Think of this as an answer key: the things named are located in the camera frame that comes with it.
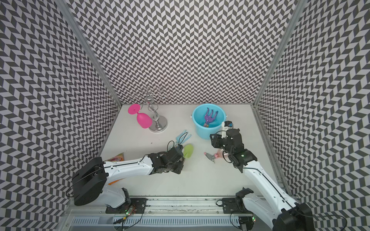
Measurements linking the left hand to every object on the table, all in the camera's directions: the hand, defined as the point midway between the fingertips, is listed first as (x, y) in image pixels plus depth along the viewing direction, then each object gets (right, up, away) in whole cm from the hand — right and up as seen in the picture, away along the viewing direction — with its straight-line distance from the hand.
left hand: (180, 167), depth 83 cm
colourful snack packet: (-38, +4, +4) cm, 38 cm away
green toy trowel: (+4, +9, +6) cm, 11 cm away
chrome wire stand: (-17, +25, +22) cm, 38 cm away
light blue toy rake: (0, +15, +18) cm, 23 cm away
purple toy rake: (+18, +28, +14) cm, 36 cm away
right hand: (+19, +17, -3) cm, 26 cm away
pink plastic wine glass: (-24, +27, +8) cm, 37 cm away
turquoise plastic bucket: (+20, +24, -3) cm, 31 cm away
